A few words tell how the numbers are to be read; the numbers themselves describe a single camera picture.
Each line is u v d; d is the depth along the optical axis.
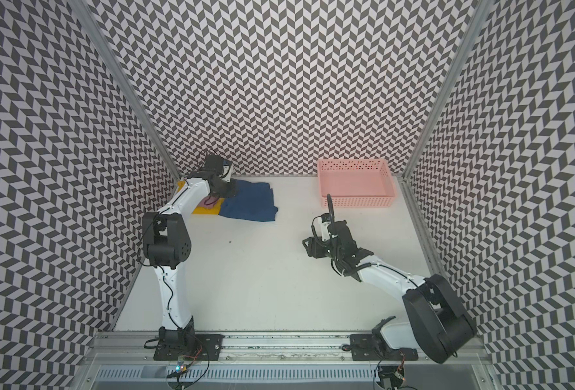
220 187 0.87
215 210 0.99
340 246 0.66
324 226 0.78
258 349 0.74
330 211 0.65
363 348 0.73
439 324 0.43
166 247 0.57
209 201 0.79
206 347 0.73
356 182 1.15
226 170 0.86
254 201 1.05
